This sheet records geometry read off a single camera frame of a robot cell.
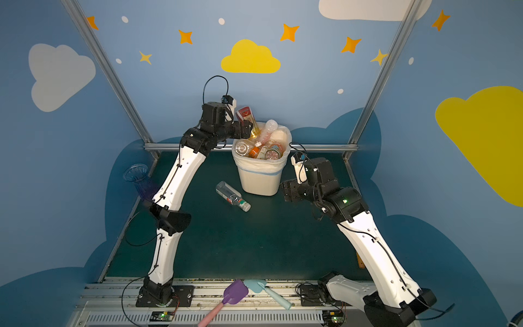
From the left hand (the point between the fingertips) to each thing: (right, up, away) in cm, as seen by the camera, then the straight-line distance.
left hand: (243, 121), depth 78 cm
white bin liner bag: (+14, -17, +4) cm, 22 cm away
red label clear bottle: (+12, -12, +2) cm, 17 cm away
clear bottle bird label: (-1, -10, +4) cm, 11 cm away
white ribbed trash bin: (+6, -22, +10) cm, 25 cm away
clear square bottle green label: (-7, -32, +20) cm, 38 cm away
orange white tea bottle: (+4, -10, +15) cm, 19 cm away
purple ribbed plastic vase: (-48, -20, +10) cm, 53 cm away
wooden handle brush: (+48, -57, +3) cm, 74 cm away
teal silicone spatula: (+6, -63, -2) cm, 64 cm away
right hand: (+19, -23, -9) cm, 31 cm away
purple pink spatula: (-3, -66, -2) cm, 66 cm away
